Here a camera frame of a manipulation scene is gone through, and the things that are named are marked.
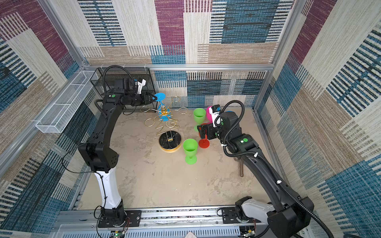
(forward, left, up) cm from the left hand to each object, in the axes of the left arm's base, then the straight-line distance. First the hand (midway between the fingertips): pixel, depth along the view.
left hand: (155, 95), depth 84 cm
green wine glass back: (-21, -19, -20) cm, 35 cm away
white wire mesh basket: (-19, +44, +2) cm, 48 cm away
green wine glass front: (+1, -26, -17) cm, 31 cm away
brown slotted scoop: (-27, -50, -29) cm, 64 cm away
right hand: (-20, -28, -3) cm, 34 cm away
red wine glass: (-13, -28, -30) cm, 43 cm away
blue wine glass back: (-10, -6, -2) cm, 12 cm away
